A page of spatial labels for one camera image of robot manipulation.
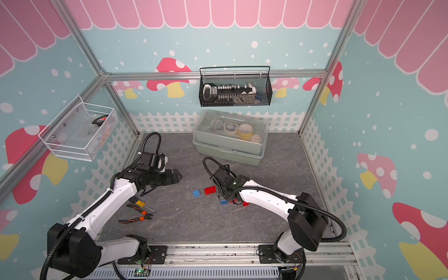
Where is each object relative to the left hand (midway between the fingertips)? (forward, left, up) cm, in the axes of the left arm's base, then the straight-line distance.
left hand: (173, 181), depth 83 cm
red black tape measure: (+18, +32, +22) cm, 42 cm away
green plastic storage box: (+22, -32, +8) cm, 40 cm away
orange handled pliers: (-13, +14, -12) cm, 22 cm away
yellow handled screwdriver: (-7, +17, -11) cm, 21 cm away
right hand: (-3, -26, -4) cm, 26 cm away
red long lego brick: (+1, -17, -11) cm, 20 cm away
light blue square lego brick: (-1, -10, -12) cm, 15 cm away
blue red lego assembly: (-5, -25, -12) cm, 28 cm away
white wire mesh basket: (+13, +39, +20) cm, 46 cm away
